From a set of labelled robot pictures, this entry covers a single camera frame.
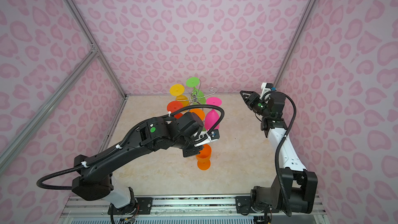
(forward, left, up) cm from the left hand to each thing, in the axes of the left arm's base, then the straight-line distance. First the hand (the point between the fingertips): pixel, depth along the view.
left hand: (203, 140), depth 62 cm
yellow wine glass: (+26, +12, +3) cm, 29 cm away
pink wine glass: (+15, -5, -5) cm, 16 cm away
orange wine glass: (-1, 0, -16) cm, 16 cm away
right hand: (+23, -19, +3) cm, 30 cm away
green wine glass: (+32, +5, +3) cm, 32 cm away
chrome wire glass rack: (+22, +3, +3) cm, 22 cm away
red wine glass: (+17, +13, +2) cm, 21 cm away
